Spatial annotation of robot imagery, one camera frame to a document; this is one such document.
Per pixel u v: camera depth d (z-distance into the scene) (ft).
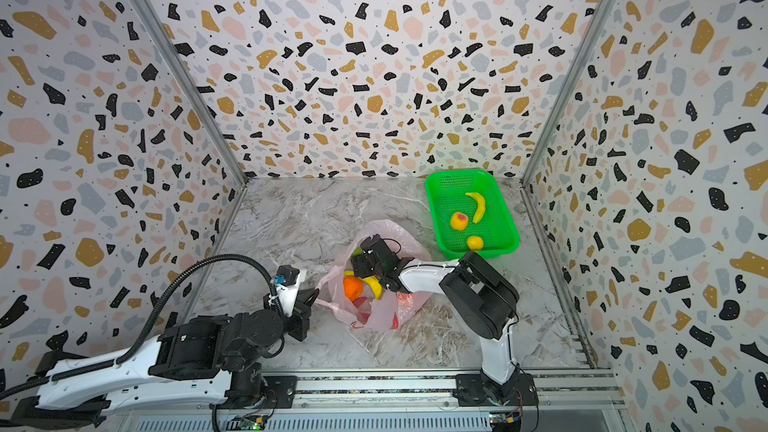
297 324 1.80
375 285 2.95
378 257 2.37
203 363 1.46
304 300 1.89
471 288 1.65
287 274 1.75
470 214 3.58
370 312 2.47
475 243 3.20
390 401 2.40
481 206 3.61
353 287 2.80
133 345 2.45
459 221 3.39
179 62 2.83
